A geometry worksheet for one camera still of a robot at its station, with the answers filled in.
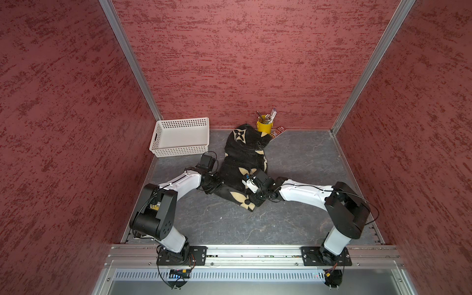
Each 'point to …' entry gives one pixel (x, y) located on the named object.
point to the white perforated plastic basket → (180, 137)
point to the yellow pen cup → (265, 128)
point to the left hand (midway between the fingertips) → (222, 188)
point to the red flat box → (275, 132)
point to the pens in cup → (267, 118)
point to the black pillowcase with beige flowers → (243, 155)
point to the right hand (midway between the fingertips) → (254, 199)
